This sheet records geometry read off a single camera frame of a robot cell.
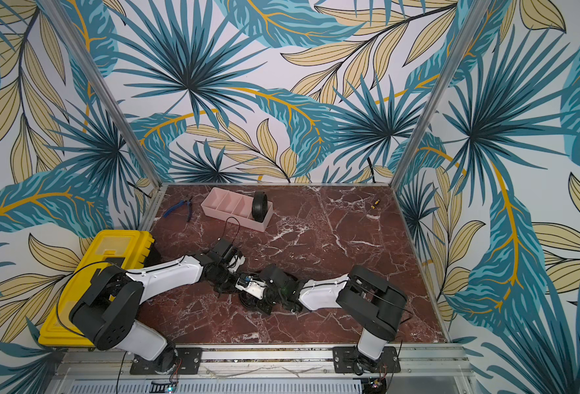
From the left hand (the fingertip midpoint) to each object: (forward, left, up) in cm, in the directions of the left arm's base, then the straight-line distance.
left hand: (244, 293), depth 86 cm
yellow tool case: (+8, +37, +15) cm, 40 cm away
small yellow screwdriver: (+43, -55, 0) cm, 70 cm away
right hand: (-1, -2, +1) cm, 3 cm away
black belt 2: (-5, -4, +9) cm, 11 cm away
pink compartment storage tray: (+37, +13, +2) cm, 40 cm away
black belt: (+29, -4, +12) cm, 32 cm away
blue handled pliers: (+39, +35, -1) cm, 53 cm away
